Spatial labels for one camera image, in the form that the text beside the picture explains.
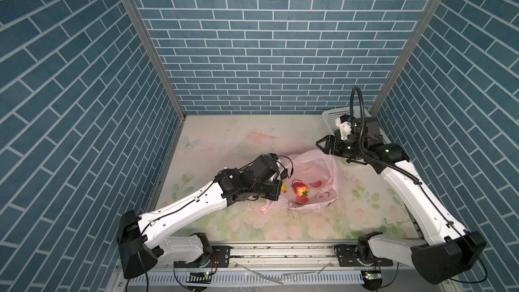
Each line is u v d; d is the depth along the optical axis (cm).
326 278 71
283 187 88
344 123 67
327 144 66
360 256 68
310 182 94
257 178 53
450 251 37
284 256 75
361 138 55
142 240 38
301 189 87
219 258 74
